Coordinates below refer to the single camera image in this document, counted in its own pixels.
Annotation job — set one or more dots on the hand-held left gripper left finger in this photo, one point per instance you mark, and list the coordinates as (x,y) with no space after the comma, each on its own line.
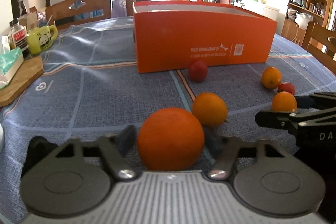
(128,136)

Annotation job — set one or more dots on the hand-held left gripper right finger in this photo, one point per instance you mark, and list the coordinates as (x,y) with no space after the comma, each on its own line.
(231,146)

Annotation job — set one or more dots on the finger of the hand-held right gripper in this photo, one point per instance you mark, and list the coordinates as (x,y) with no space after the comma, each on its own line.
(315,100)
(275,119)

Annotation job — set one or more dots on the small orange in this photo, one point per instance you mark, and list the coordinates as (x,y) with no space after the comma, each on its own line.
(271,77)
(284,102)

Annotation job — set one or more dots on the large orange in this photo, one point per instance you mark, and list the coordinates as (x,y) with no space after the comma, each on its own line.
(170,138)

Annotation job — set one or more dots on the orange cardboard box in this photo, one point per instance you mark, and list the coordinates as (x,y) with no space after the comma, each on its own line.
(199,40)

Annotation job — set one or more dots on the small red tomato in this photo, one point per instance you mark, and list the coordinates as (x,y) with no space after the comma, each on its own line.
(287,87)

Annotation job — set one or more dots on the medium orange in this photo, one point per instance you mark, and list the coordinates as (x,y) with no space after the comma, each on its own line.
(209,109)

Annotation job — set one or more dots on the blue patterned tablecloth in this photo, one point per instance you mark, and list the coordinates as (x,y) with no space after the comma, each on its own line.
(105,92)

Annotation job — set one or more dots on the white plastic bag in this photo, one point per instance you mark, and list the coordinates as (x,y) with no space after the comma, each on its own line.
(303,20)

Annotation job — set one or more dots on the dark red tomato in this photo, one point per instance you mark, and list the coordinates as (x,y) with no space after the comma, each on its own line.
(197,71)

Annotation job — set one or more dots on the wooden cutting board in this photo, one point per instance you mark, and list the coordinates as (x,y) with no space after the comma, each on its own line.
(23,79)

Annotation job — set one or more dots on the green panda mug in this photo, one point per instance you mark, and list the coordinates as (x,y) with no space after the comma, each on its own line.
(39,40)

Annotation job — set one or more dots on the wooden chair with oval cutout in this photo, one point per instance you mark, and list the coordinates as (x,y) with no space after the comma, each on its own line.
(78,12)

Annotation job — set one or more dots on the teal and white tissue pack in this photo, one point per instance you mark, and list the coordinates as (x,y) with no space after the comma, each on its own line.
(9,64)

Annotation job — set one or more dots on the metal spoon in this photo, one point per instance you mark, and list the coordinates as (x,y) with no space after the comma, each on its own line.
(48,21)

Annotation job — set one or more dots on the glass bottle with black cap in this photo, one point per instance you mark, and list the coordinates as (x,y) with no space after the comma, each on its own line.
(19,36)

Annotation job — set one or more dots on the brown cardboard box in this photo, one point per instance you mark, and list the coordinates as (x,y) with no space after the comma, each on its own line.
(31,19)

